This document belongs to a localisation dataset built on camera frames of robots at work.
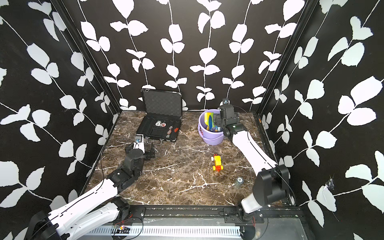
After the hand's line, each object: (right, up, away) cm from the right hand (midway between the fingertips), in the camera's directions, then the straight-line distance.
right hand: (223, 111), depth 85 cm
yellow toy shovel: (-9, -4, +13) cm, 16 cm away
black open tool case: (-42, +1, +28) cm, 50 cm away
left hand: (-44, -16, -6) cm, 47 cm away
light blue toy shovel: (-1, -10, +16) cm, 19 cm away
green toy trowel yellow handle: (-6, -1, +12) cm, 13 cm away
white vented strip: (-30, -58, -14) cm, 67 cm away
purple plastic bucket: (-7, -16, +10) cm, 20 cm away
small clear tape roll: (+8, -38, -5) cm, 39 cm away
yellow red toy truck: (-3, -29, +3) cm, 29 cm away
